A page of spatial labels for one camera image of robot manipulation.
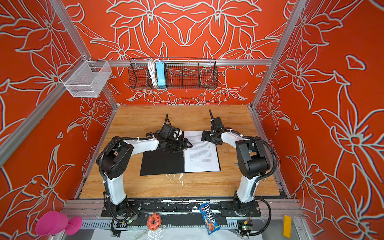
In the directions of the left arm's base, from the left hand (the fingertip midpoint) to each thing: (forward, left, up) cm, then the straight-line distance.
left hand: (188, 147), depth 91 cm
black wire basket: (+41, +8, +26) cm, 49 cm away
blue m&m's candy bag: (-37, -13, -3) cm, 39 cm away
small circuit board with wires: (-39, -30, -5) cm, 49 cm away
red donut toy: (-39, +14, -3) cm, 41 cm away
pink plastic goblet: (-42, +54, +7) cm, 69 cm away
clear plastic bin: (+30, +66, +28) cm, 78 cm away
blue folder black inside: (-9, +20, -2) cm, 22 cm away
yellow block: (-37, -50, -5) cm, 62 cm away
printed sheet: (-4, -9, -3) cm, 10 cm away
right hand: (+9, -11, -1) cm, 14 cm away
